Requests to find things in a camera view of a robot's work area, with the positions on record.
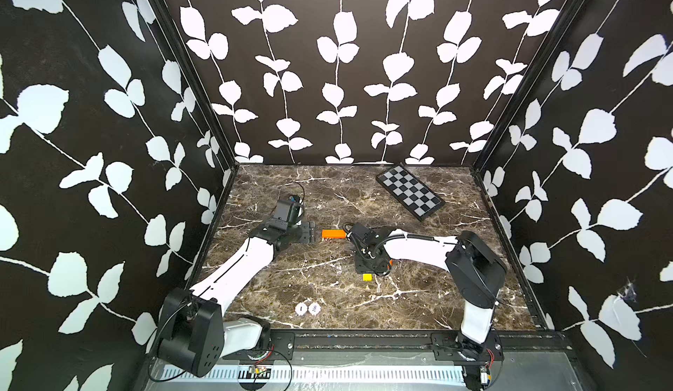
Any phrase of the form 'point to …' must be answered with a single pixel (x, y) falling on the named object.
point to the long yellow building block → (367, 277)
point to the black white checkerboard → (411, 192)
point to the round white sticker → (301, 309)
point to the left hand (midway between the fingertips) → (307, 224)
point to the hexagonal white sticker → (315, 308)
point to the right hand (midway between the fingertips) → (359, 266)
